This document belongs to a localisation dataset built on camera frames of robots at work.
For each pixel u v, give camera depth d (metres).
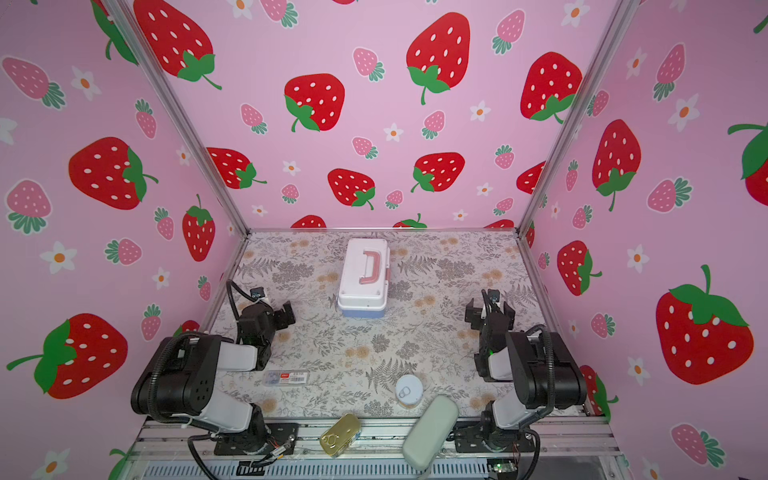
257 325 0.73
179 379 0.46
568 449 0.73
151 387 0.41
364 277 0.93
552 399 0.43
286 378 0.83
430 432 0.73
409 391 0.76
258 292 0.82
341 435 0.71
